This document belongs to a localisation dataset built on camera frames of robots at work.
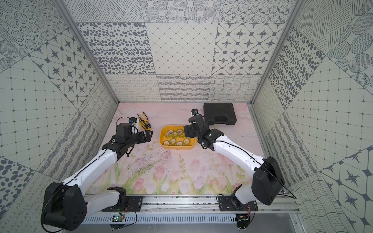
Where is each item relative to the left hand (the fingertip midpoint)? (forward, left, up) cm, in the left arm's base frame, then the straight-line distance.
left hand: (144, 130), depth 85 cm
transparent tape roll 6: (0, -20, -14) cm, 25 cm away
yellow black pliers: (+18, +7, -14) cm, 24 cm away
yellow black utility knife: (+13, +7, -13) cm, 20 cm away
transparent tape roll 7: (+1, -25, -14) cm, 28 cm away
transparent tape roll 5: (+1, -16, -14) cm, 21 cm away
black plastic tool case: (+23, -47, -9) cm, 54 cm away
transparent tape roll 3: (+7, -20, -12) cm, 25 cm away
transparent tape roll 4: (0, -11, -14) cm, 18 cm away
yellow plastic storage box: (+4, -15, -14) cm, 21 cm away
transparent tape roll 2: (+7, -16, -14) cm, 22 cm away
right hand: (+1, -31, +3) cm, 31 cm away
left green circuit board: (-41, +8, -17) cm, 46 cm away
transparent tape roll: (+6, -11, -13) cm, 18 cm away
